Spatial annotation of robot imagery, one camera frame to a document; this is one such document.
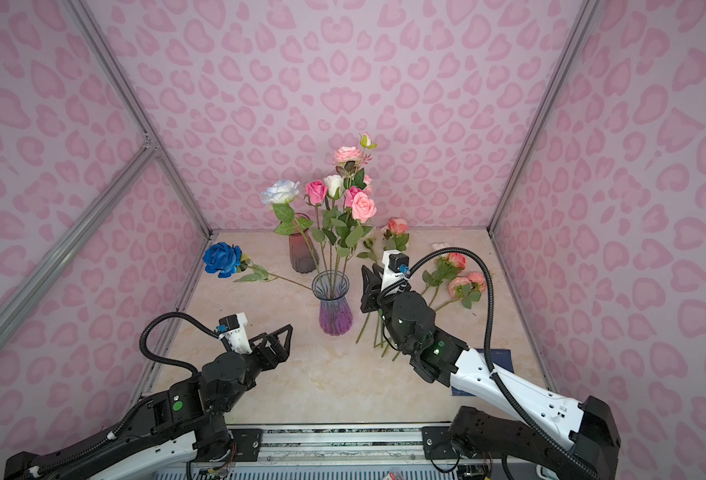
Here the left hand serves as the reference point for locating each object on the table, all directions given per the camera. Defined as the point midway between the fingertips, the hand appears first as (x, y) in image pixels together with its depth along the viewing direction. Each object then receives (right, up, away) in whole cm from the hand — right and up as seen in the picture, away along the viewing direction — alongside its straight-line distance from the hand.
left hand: (284, 329), depth 71 cm
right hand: (+19, +15, -4) cm, 25 cm away
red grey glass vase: (-2, +18, +30) cm, 35 cm away
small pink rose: (+53, +6, +27) cm, 60 cm away
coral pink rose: (+31, +24, +39) cm, 55 cm away
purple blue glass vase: (+10, -2, +24) cm, 26 cm away
